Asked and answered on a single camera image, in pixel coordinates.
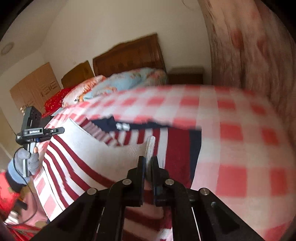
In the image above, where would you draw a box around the red white striped knit sweater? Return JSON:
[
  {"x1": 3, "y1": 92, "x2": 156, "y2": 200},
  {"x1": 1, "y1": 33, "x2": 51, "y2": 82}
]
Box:
[{"x1": 43, "y1": 118, "x2": 202, "y2": 210}]

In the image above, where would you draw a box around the orange floral pillow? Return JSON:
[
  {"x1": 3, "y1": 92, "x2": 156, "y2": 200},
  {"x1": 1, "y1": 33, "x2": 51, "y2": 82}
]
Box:
[{"x1": 62, "y1": 75, "x2": 107, "y2": 108}]

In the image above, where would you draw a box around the red dotted blanket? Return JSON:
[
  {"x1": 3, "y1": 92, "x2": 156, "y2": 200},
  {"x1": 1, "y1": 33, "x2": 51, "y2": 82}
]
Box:
[{"x1": 42, "y1": 86, "x2": 75, "y2": 118}]

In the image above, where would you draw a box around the black cable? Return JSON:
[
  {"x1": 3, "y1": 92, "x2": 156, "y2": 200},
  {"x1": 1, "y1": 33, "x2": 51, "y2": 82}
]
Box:
[{"x1": 12, "y1": 148, "x2": 39, "y2": 225}]

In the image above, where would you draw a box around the dark wooden nightstand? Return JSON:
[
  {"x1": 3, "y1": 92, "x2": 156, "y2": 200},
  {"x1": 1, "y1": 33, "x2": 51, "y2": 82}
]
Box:
[{"x1": 167, "y1": 66, "x2": 204, "y2": 85}]

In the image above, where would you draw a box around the light wooden wardrobe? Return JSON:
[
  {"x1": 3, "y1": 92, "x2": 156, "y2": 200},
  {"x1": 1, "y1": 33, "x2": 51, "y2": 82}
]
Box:
[{"x1": 10, "y1": 62, "x2": 61, "y2": 113}]

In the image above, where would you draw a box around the round ceiling lamp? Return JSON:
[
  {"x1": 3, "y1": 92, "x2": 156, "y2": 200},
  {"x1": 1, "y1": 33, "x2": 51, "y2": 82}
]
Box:
[{"x1": 1, "y1": 42, "x2": 14, "y2": 56}]

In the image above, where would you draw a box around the red white checkered bed sheet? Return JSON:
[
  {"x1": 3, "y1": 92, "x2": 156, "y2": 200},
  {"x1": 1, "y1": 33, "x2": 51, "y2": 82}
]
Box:
[{"x1": 34, "y1": 85, "x2": 295, "y2": 240}]

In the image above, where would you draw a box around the pink floral curtain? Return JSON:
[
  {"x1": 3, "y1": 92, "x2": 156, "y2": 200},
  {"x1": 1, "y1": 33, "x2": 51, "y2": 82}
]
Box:
[{"x1": 199, "y1": 1, "x2": 295, "y2": 141}]

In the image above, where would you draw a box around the grey gloved left hand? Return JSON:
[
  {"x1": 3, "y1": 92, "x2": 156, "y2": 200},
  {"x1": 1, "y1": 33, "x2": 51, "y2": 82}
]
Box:
[{"x1": 14, "y1": 147, "x2": 40, "y2": 177}]

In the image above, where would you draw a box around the large wooden headboard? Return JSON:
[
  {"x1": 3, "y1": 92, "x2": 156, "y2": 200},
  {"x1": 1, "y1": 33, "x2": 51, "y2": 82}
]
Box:
[{"x1": 93, "y1": 33, "x2": 166, "y2": 77}]

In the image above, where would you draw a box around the light blue floral quilt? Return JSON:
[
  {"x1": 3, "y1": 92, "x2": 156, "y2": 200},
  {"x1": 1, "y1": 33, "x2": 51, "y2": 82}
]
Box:
[{"x1": 83, "y1": 68, "x2": 168, "y2": 101}]

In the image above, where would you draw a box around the small wooden headboard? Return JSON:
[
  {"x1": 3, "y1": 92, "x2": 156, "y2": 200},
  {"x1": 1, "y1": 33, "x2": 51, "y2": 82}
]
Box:
[{"x1": 61, "y1": 60, "x2": 94, "y2": 88}]

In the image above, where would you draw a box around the red sleeved left forearm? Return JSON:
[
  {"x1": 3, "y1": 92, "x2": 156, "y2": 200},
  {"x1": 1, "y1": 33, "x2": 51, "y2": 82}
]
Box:
[{"x1": 0, "y1": 160, "x2": 30, "y2": 221}]

